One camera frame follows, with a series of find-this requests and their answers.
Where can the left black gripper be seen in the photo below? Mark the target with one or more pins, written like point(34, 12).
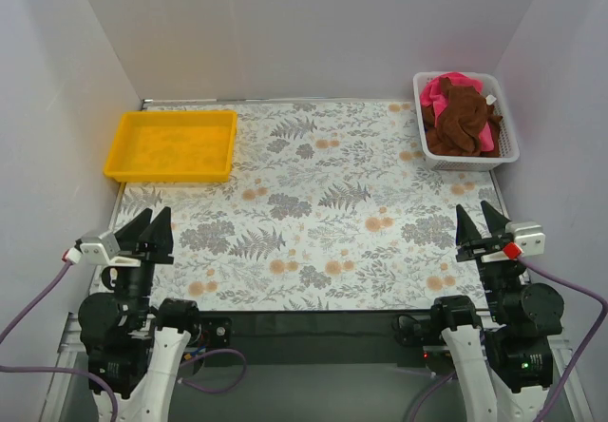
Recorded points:
point(148, 257)

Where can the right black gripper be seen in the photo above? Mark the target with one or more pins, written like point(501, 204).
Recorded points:
point(482, 247)

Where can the brown towel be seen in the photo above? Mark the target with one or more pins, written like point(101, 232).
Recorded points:
point(463, 122)

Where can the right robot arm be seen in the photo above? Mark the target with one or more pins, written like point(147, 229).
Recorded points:
point(504, 374)

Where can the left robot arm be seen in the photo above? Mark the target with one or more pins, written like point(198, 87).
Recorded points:
point(133, 350)

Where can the white plastic basket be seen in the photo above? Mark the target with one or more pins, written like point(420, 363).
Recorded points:
point(507, 143)

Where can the yellow plastic tray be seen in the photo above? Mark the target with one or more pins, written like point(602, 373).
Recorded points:
point(173, 146)

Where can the pink towel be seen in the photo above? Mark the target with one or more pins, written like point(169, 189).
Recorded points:
point(439, 91)

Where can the floral table mat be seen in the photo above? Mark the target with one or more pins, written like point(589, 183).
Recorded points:
point(329, 206)

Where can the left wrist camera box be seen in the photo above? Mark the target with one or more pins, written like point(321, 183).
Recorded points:
point(94, 248)

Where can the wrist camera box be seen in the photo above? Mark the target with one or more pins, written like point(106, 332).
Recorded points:
point(528, 236)
point(94, 248)

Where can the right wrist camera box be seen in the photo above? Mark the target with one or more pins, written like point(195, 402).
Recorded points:
point(528, 236)

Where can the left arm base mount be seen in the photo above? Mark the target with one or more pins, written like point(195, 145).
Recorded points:
point(211, 333)

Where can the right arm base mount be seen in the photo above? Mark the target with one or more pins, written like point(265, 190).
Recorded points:
point(417, 330)

